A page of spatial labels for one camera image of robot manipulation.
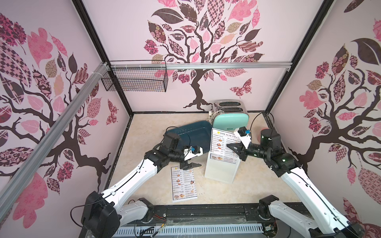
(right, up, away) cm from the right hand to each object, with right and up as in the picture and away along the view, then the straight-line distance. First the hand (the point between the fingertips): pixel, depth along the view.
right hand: (230, 142), depth 69 cm
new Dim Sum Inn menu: (-4, -5, +3) cm, 7 cm away
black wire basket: (-55, +41, +25) cm, 73 cm away
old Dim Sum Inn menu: (-23, -26, +14) cm, 38 cm away
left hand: (-15, -10, +4) cm, 18 cm away
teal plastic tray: (-14, +2, +37) cm, 40 cm away
